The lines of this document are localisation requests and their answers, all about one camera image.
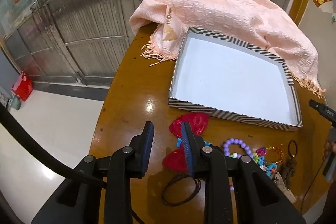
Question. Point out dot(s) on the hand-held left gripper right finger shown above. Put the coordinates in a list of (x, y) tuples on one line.
[(187, 150)]

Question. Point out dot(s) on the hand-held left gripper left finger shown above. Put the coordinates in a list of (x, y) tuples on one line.
[(148, 146)]

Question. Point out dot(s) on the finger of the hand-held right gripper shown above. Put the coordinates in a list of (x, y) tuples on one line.
[(321, 108), (331, 161)]

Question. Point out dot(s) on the red bow hair clip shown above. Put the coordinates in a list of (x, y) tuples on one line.
[(195, 121)]

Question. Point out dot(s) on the brown scrunchie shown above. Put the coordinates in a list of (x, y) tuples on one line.
[(287, 170)]

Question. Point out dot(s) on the striped cardboard box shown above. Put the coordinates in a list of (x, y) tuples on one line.
[(231, 77)]

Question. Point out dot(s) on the pink hair clip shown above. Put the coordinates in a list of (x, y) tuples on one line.
[(261, 153)]

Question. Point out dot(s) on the red bag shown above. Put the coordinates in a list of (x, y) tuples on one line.
[(22, 86)]

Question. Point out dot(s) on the pink fringed scarf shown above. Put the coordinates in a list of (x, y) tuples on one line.
[(223, 8)]

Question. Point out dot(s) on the metal gate door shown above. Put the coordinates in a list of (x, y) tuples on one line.
[(78, 16)]

